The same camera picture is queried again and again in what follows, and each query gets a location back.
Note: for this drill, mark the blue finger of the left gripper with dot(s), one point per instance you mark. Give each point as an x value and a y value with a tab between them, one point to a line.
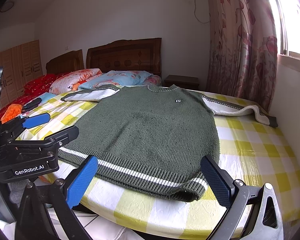
31	122

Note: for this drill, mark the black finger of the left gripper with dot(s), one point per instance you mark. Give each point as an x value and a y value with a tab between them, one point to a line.
62	137

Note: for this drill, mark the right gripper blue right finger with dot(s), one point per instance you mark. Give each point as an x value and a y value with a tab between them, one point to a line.
219	180

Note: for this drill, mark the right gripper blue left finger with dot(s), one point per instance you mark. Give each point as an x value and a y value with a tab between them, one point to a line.
77	182

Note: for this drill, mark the green white knit sweater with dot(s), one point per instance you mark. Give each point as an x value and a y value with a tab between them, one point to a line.
151	139

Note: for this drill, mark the grey gloved left hand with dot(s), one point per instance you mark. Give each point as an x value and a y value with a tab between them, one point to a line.
10	199

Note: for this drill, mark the black object on bed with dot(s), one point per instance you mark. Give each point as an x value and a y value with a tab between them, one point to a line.
31	105

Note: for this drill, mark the orange fluffy cloth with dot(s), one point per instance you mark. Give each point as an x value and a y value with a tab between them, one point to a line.
12	111

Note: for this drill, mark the light blue cloth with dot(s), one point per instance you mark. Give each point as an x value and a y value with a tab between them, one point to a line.
45	97

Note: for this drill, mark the red patterned blanket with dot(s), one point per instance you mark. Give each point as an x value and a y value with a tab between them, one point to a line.
34	89

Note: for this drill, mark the yellow checked bed sheet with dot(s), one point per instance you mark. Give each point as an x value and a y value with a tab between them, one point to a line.
252	152

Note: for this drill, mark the pink floral folded quilt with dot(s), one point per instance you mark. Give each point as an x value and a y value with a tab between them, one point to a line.
68	82

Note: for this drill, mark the light wooden wardrobe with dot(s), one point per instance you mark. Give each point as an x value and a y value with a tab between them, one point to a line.
21	64

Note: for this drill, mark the small dark wooden headboard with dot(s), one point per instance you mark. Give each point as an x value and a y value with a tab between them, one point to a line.
68	62

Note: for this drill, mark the light blue floral quilt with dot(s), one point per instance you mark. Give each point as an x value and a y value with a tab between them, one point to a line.
117	78

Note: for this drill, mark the dark wooden nightstand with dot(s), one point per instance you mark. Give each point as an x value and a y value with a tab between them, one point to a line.
182	81

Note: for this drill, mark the large dark wooden headboard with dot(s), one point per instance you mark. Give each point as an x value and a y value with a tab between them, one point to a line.
142	54

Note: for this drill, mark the pink floral curtain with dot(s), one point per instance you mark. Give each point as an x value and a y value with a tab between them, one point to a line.
243	50

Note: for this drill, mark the window with bars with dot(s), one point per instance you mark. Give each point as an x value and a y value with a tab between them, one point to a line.
289	21

